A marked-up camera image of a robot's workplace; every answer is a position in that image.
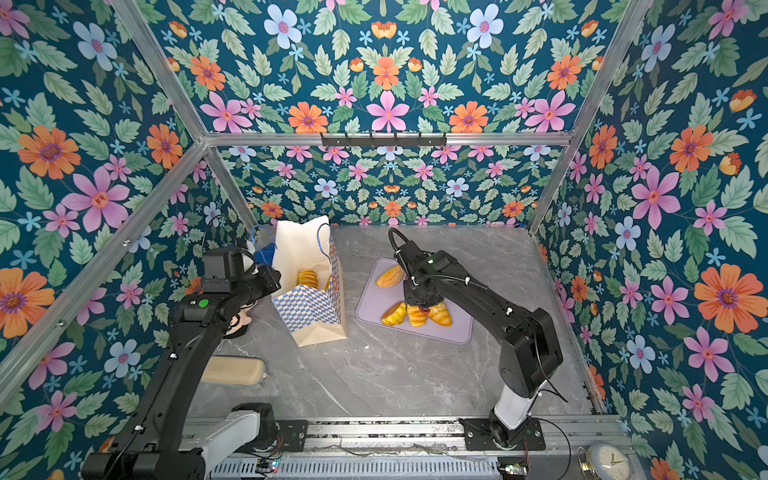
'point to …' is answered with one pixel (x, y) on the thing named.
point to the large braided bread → (307, 277)
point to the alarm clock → (604, 461)
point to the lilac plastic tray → (374, 299)
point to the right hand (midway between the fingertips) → (416, 296)
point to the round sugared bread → (391, 277)
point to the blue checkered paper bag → (310, 299)
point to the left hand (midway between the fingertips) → (281, 265)
